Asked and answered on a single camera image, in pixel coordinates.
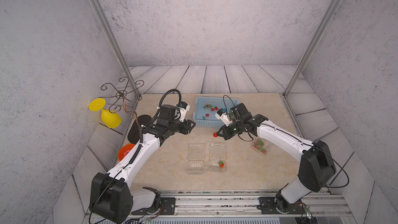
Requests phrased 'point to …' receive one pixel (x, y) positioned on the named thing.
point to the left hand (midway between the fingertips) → (194, 123)
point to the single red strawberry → (215, 135)
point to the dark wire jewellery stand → (125, 86)
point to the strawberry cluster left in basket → (212, 108)
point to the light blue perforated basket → (206, 108)
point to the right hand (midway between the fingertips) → (218, 133)
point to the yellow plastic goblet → (110, 120)
